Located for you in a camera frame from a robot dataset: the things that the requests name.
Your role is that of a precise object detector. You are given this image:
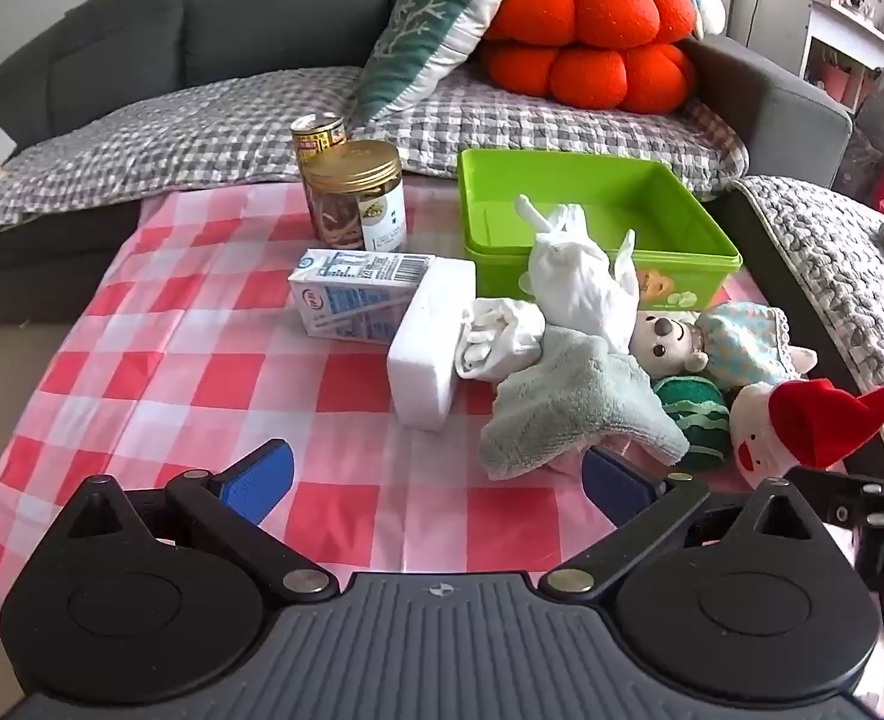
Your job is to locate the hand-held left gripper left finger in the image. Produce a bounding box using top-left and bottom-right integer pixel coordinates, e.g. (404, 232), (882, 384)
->
(59, 439), (341, 605)

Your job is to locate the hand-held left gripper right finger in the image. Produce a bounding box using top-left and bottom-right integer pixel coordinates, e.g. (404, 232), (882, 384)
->
(535, 444), (825, 605)

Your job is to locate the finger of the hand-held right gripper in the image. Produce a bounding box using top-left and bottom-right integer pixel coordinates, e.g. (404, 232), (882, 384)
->
(785, 465), (884, 535)

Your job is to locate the santa plush red hat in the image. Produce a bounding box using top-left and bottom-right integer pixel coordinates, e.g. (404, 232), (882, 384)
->
(730, 360), (884, 488)

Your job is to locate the light green towel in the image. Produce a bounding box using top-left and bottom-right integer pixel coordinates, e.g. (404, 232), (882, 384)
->
(479, 330), (690, 481)

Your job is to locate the green watermelon plush ball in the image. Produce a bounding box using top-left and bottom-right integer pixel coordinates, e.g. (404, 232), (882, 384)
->
(652, 375), (732, 472)

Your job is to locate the plush bunny blue dress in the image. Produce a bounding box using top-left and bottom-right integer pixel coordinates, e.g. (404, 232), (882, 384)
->
(628, 301), (819, 395)

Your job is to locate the white sock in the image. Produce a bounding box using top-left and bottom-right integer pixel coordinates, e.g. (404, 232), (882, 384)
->
(453, 296), (548, 383)

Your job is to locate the white knotted cloth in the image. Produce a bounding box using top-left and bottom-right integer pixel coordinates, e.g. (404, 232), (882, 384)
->
(515, 195), (642, 353)

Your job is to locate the white sponge block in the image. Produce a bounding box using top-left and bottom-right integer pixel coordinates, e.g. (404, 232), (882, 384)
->
(386, 255), (479, 432)

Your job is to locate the green plastic box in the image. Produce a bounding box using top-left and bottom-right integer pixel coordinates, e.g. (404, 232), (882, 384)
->
(457, 148), (744, 316)

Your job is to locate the red white checked tablecloth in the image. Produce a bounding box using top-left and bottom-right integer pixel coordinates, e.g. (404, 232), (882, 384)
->
(0, 172), (884, 635)

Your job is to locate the blue white milk carton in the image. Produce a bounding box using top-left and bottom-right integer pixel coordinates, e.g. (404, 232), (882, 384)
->
(287, 247), (437, 346)

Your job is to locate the grey knitted blanket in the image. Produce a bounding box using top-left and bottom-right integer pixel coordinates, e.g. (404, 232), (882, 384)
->
(727, 175), (884, 421)

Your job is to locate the clear jar gold lid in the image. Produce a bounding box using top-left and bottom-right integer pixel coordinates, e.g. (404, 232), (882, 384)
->
(301, 139), (407, 254)

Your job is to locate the yellow red tin can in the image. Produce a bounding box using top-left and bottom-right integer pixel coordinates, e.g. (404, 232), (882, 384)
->
(290, 112), (349, 166)

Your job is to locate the grey checked blanket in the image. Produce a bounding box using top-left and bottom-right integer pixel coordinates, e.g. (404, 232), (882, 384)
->
(0, 64), (750, 241)

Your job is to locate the white shelf unit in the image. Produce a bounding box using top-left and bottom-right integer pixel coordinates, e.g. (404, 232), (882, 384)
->
(745, 0), (884, 113)

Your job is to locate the orange pumpkin cushion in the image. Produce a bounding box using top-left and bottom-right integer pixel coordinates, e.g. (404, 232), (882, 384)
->
(479, 0), (698, 113)

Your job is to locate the grey sofa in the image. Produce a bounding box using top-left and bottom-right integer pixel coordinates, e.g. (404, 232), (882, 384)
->
(0, 0), (855, 323)

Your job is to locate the green patterned pillow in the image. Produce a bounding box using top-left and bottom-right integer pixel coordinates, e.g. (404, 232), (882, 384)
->
(352, 0), (540, 125)

